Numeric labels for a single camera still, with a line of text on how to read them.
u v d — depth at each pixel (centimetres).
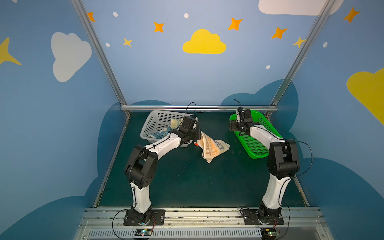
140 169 49
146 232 70
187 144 98
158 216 75
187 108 73
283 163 53
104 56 87
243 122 79
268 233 71
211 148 95
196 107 79
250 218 74
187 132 72
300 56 87
